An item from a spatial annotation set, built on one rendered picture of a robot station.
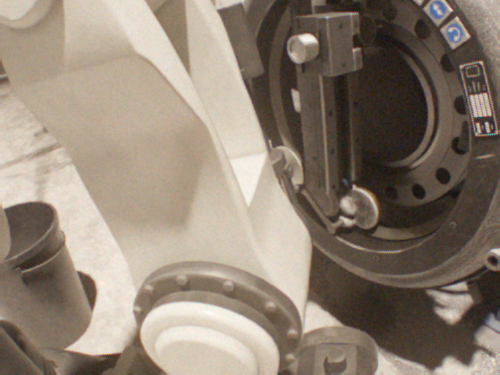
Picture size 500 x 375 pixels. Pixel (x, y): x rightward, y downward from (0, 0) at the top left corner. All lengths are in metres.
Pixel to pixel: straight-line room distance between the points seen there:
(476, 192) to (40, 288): 1.00
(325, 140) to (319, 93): 0.09
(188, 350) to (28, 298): 0.83
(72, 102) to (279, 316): 0.20
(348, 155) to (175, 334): 0.60
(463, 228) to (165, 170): 0.49
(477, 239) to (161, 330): 0.49
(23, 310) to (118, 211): 0.86
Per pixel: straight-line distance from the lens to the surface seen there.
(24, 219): 1.29
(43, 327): 1.17
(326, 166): 0.76
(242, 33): 0.47
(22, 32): 0.24
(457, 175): 0.76
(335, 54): 0.61
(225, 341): 0.28
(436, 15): 0.56
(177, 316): 0.28
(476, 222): 0.62
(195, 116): 0.22
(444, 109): 0.73
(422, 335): 1.10
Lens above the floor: 0.86
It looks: 28 degrees down
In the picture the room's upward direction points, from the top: 7 degrees counter-clockwise
